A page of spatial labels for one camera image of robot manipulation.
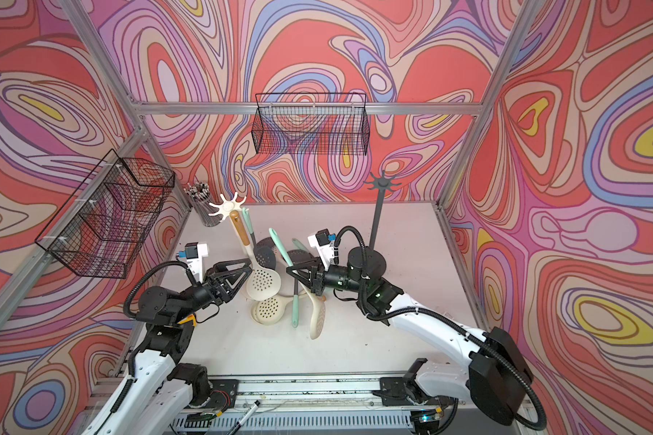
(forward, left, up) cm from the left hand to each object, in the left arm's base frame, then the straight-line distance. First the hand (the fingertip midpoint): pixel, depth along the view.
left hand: (252, 274), depth 62 cm
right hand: (+2, -8, -4) cm, 9 cm away
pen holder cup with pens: (+41, +30, -13) cm, 53 cm away
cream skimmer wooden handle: (+9, +3, -21) cm, 22 cm away
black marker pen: (-23, +3, -30) cm, 38 cm away
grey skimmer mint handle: (+13, +3, +2) cm, 14 cm away
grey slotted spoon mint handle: (+5, -8, -26) cm, 28 cm away
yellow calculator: (-7, +15, -8) cm, 19 cm away
